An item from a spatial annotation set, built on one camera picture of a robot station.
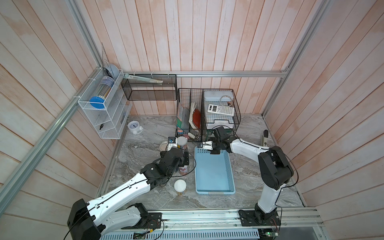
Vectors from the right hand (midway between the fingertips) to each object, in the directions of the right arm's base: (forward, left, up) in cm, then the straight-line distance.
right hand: (208, 142), depth 97 cm
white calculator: (+14, -8, +16) cm, 23 cm away
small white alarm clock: (+15, +54, -2) cm, 56 cm away
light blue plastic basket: (-20, -3, -6) cm, 21 cm away
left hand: (-16, +17, +13) cm, 27 cm away
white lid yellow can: (-30, +17, +1) cm, 34 cm away
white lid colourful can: (-6, +17, +8) cm, 19 cm away
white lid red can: (-20, +15, 0) cm, 25 cm away
